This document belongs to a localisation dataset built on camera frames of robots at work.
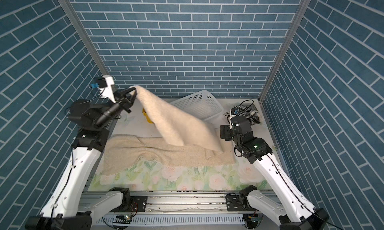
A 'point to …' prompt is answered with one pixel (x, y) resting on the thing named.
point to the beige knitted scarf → (124, 153)
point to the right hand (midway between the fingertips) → (232, 126)
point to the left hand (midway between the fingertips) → (142, 89)
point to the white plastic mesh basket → (202, 105)
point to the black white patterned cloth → (249, 111)
